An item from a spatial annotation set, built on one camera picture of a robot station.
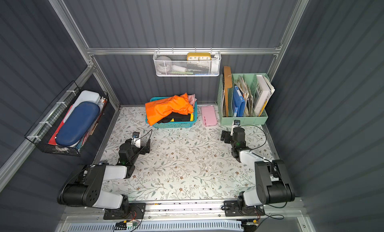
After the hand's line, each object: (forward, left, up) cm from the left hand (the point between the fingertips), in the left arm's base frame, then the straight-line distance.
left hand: (141, 139), depth 91 cm
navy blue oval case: (-5, +20, +25) cm, 32 cm away
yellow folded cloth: (+16, -31, 0) cm, 35 cm away
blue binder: (+21, -61, +10) cm, 66 cm away
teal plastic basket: (+14, -19, -3) cm, 24 cm away
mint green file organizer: (+23, -65, +13) cm, 70 cm away
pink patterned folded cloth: (+29, -31, +6) cm, 43 cm away
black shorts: (+13, -21, +5) cm, 25 cm away
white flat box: (+11, +25, +25) cm, 37 cm away
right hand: (+4, -58, +2) cm, 58 cm away
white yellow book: (+24, -77, +17) cm, 83 cm away
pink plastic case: (+25, -44, -7) cm, 51 cm away
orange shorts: (+20, -22, +10) cm, 32 cm away
